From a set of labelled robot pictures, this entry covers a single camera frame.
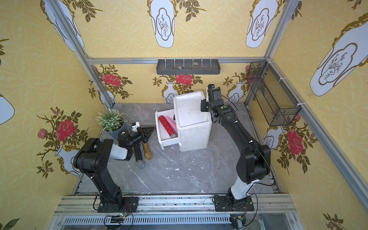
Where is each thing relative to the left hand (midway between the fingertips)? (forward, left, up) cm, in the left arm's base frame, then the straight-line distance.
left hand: (153, 127), depth 89 cm
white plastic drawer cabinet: (-8, -24, +11) cm, 28 cm away
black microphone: (-18, +8, -10) cm, 22 cm away
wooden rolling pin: (-13, +4, -11) cm, 17 cm away
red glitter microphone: (+2, -8, -2) cm, 9 cm away
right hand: (+8, -29, +13) cm, 33 cm away
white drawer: (-5, -7, -4) cm, 9 cm away
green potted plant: (+3, +25, +3) cm, 25 cm away
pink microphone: (+5, -12, -3) cm, 13 cm away
